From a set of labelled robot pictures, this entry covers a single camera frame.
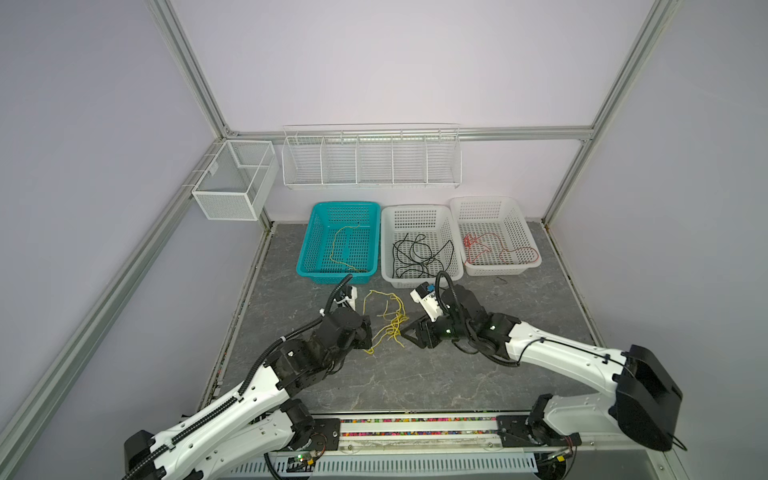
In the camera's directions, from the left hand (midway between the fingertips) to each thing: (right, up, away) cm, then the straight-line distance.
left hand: (369, 323), depth 74 cm
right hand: (+10, -3, +3) cm, 10 cm away
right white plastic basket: (+45, +24, +42) cm, 66 cm away
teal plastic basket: (-14, +23, +42) cm, 50 cm away
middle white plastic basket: (+22, +30, +42) cm, 56 cm away
